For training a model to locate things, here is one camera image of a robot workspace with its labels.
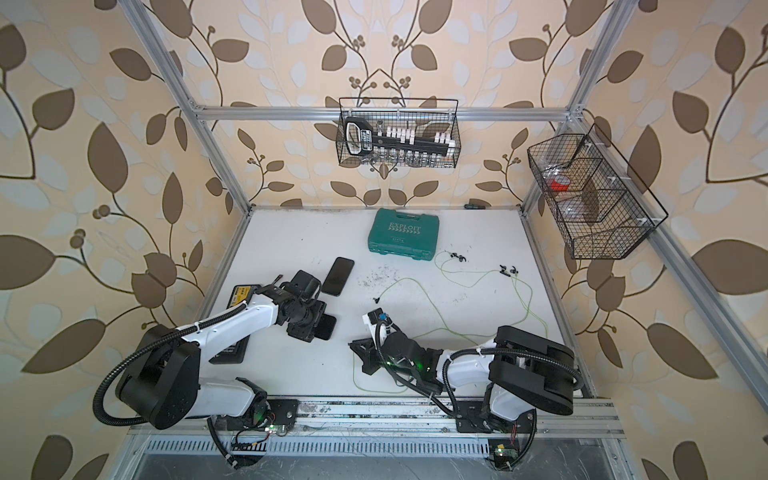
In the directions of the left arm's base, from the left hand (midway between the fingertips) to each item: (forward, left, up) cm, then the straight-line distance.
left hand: (323, 315), depth 87 cm
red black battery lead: (+14, +18, -4) cm, 23 cm away
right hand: (-10, -10, +3) cm, 15 cm away
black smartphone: (-3, -1, -2) cm, 3 cm away
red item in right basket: (+25, -66, +30) cm, 77 cm away
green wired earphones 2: (+18, -62, -3) cm, 64 cm away
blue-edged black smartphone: (+16, -1, -5) cm, 17 cm away
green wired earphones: (-3, -37, -4) cm, 38 cm away
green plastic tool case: (+31, -26, 0) cm, 41 cm away
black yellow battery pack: (+8, +28, -2) cm, 30 cm away
